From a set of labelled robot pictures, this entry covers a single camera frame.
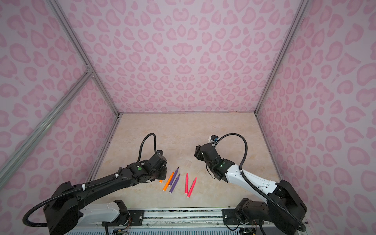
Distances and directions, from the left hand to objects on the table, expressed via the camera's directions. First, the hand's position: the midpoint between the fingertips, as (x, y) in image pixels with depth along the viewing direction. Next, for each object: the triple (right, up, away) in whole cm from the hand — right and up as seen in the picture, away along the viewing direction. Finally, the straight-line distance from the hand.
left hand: (166, 171), depth 84 cm
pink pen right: (+15, -9, -1) cm, 17 cm away
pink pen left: (+12, -8, 0) cm, 14 cm away
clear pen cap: (+11, +3, +10) cm, 15 cm away
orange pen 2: (-1, -10, -1) cm, 10 cm away
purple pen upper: (+4, -4, +3) cm, 7 cm away
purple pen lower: (+5, -7, 0) cm, 9 cm away
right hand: (+19, +12, +1) cm, 23 cm away
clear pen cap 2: (+13, +2, +9) cm, 17 cm away
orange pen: (-1, -2, -11) cm, 11 cm away
